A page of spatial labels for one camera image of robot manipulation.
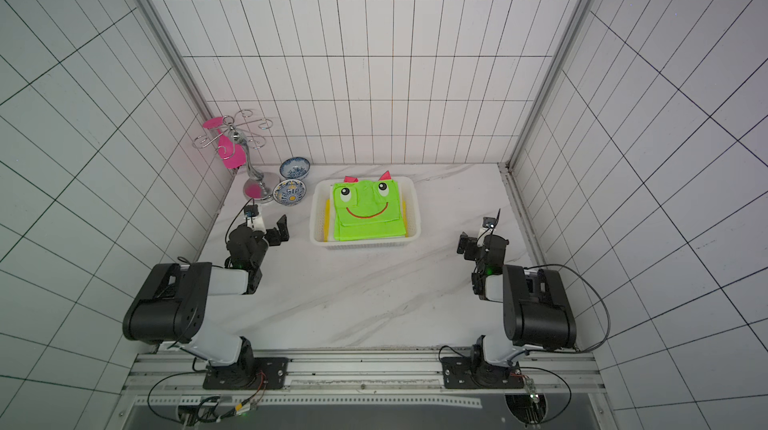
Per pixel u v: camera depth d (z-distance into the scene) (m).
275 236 0.84
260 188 1.11
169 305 0.46
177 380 0.64
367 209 0.95
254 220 0.79
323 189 1.00
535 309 0.46
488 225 0.81
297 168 1.18
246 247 0.71
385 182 0.99
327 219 0.95
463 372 0.73
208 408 1.07
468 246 0.85
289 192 1.10
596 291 0.45
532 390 0.71
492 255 0.71
